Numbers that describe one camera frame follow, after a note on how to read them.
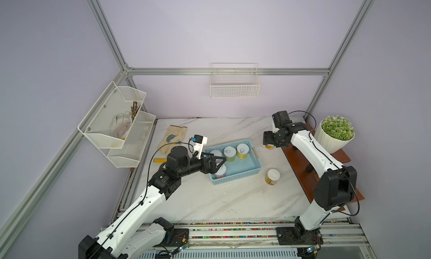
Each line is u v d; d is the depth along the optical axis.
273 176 0.86
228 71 0.92
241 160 0.98
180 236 0.73
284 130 0.62
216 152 0.97
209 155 0.73
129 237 0.40
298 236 0.67
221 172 0.88
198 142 0.62
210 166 0.61
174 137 1.09
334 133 0.67
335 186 0.45
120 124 0.78
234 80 0.93
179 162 0.56
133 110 0.81
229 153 0.96
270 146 0.84
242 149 0.97
